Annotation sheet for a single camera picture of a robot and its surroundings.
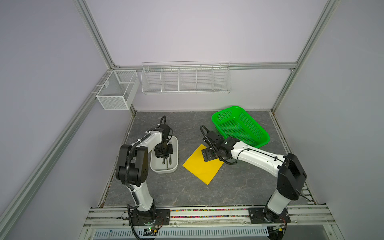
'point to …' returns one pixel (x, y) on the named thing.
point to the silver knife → (167, 163)
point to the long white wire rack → (203, 76)
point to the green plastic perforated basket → (234, 122)
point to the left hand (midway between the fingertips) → (168, 157)
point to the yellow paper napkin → (205, 171)
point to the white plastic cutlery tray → (168, 165)
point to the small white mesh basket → (119, 91)
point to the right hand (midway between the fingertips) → (210, 154)
